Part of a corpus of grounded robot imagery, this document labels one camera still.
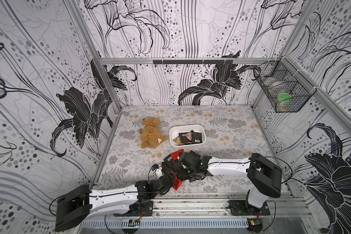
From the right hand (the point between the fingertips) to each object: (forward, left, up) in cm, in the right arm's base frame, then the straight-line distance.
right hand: (181, 174), depth 84 cm
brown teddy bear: (+20, +18, +12) cm, 29 cm away
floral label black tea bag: (+25, -6, +2) cm, 26 cm away
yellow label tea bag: (+22, +2, +1) cm, 22 cm away
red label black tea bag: (+24, -1, +1) cm, 24 cm away
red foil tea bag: (+14, +4, -2) cm, 14 cm away
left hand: (-4, +3, -1) cm, 6 cm away
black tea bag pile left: (+4, +7, +4) cm, 8 cm away
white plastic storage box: (+29, +5, +3) cm, 30 cm away
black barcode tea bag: (+25, -11, +1) cm, 27 cm away
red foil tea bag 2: (-5, +2, +1) cm, 6 cm away
